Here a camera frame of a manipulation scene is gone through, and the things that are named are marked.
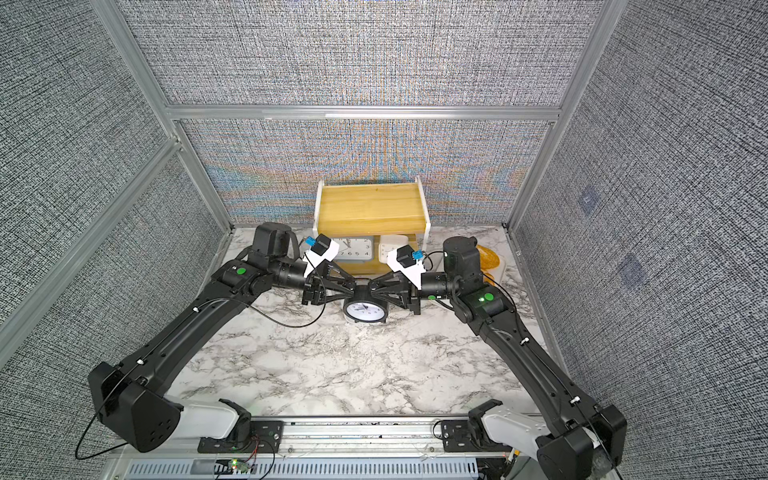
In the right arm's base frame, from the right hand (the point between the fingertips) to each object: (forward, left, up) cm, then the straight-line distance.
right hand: (377, 280), depth 63 cm
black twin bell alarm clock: (-3, +3, -5) cm, 7 cm away
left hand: (0, +5, -2) cm, 5 cm away
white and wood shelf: (+22, -5, -2) cm, 22 cm away
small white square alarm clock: (+20, -3, -11) cm, 23 cm away
